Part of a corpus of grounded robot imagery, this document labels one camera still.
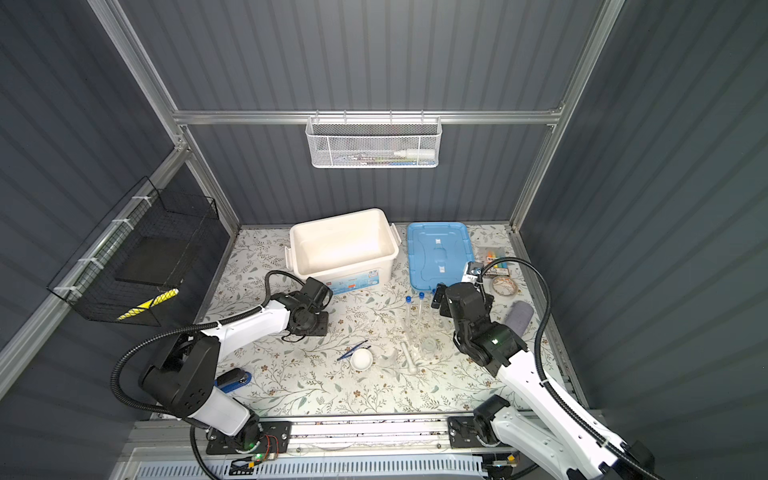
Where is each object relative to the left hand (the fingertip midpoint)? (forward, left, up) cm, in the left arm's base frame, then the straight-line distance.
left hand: (320, 327), depth 91 cm
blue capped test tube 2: (+1, -30, +13) cm, 33 cm away
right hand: (-2, -39, +20) cm, 44 cm away
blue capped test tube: (-1, -26, +14) cm, 30 cm away
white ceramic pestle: (-14, -27, 0) cm, 30 cm away
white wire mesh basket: (+73, -19, +20) cm, 78 cm away
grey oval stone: (-1, -62, +2) cm, 62 cm away
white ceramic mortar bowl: (-10, -13, -1) cm, 16 cm away
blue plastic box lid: (+28, -42, -1) cm, 51 cm away
